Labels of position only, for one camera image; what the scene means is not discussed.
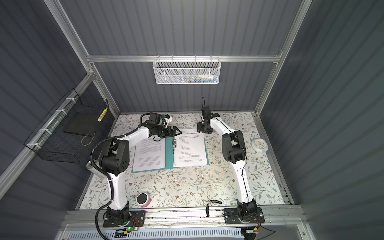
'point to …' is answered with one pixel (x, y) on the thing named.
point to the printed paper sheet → (149, 154)
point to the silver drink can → (90, 167)
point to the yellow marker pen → (102, 114)
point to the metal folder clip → (174, 143)
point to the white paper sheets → (189, 150)
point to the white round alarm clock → (259, 144)
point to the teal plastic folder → (169, 156)
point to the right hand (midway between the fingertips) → (202, 131)
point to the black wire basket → (66, 132)
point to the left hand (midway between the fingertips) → (177, 133)
